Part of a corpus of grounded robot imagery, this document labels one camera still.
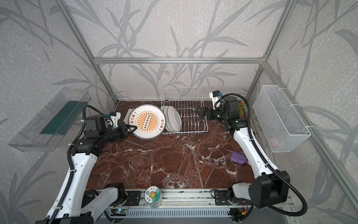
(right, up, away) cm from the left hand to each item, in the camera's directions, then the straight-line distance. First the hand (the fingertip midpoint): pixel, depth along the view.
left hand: (138, 123), depth 70 cm
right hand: (+33, +10, +6) cm, 35 cm away
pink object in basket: (+70, -10, +2) cm, 71 cm away
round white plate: (+5, +1, +5) cm, 7 cm away
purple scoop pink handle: (+57, -24, +17) cm, 64 cm away
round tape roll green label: (+8, -35, -3) cm, 36 cm away
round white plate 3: (+16, +1, +21) cm, 27 cm away
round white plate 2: (+11, +8, +7) cm, 15 cm away
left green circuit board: (-11, -46, 0) cm, 47 cm away
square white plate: (-7, +2, 0) cm, 7 cm away
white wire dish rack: (+23, +16, +49) cm, 56 cm away
